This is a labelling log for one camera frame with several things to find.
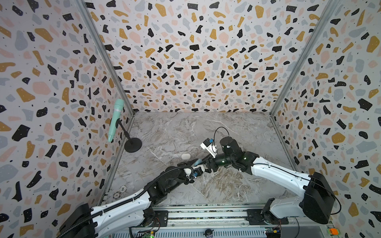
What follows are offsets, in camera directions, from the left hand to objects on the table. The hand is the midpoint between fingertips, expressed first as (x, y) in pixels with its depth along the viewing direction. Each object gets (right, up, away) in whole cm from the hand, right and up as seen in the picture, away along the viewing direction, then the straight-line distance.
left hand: (200, 160), depth 74 cm
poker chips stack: (-45, -20, +7) cm, 50 cm away
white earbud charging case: (-9, -2, +21) cm, 23 cm away
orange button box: (+63, -33, -4) cm, 71 cm away
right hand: (0, -2, -2) cm, 3 cm away
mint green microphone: (-43, +27, +4) cm, 51 cm away
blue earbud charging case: (-1, 0, -3) cm, 3 cm away
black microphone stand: (-46, +4, +26) cm, 53 cm away
